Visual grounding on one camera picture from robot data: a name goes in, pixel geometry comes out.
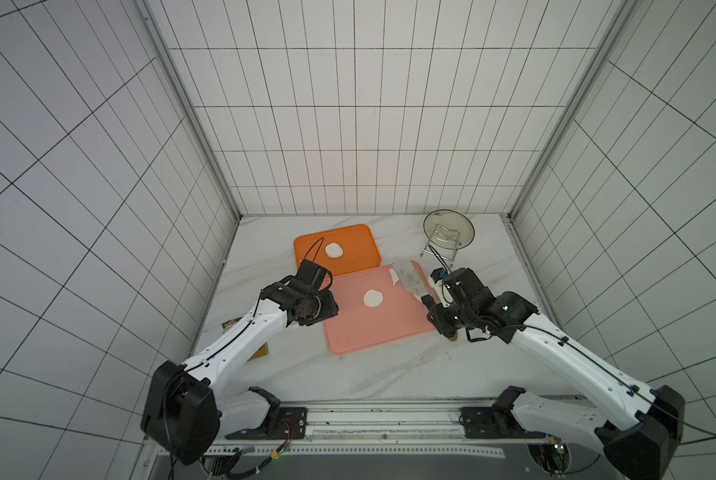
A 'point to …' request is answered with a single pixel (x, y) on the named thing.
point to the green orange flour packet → (264, 351)
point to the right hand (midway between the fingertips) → (423, 316)
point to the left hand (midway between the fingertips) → (327, 316)
